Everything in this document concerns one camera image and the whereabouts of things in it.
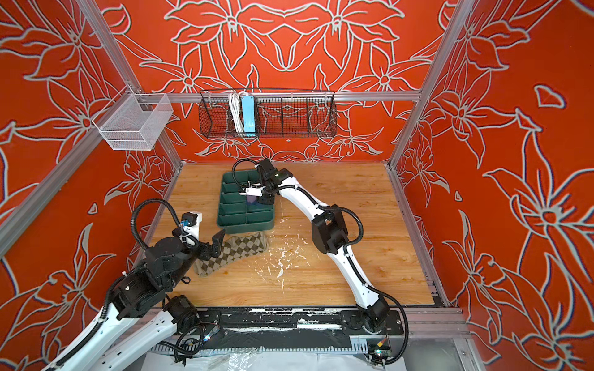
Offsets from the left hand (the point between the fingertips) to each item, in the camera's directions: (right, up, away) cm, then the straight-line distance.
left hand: (209, 226), depth 69 cm
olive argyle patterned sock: (+2, -12, +20) cm, 23 cm away
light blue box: (+8, +40, +20) cm, 45 cm away
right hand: (+10, +10, +28) cm, 31 cm away
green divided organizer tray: (+2, 0, +24) cm, 24 cm away
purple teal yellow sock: (+9, +6, +23) cm, 25 cm away
